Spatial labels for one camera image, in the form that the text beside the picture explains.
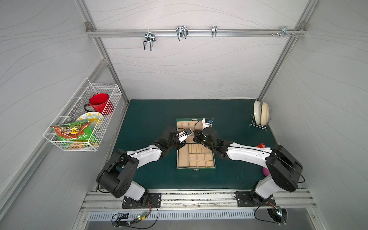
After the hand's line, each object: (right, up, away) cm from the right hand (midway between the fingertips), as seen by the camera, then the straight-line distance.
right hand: (193, 130), depth 85 cm
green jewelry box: (+1, -16, +1) cm, 16 cm away
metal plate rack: (+48, +1, +15) cm, 50 cm away
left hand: (-4, -3, +4) cm, 7 cm away
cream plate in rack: (+48, +10, +8) cm, 49 cm away
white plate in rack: (+43, +12, +9) cm, 45 cm away
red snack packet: (+46, -11, +8) cm, 48 cm away
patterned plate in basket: (-48, +8, -17) cm, 52 cm away
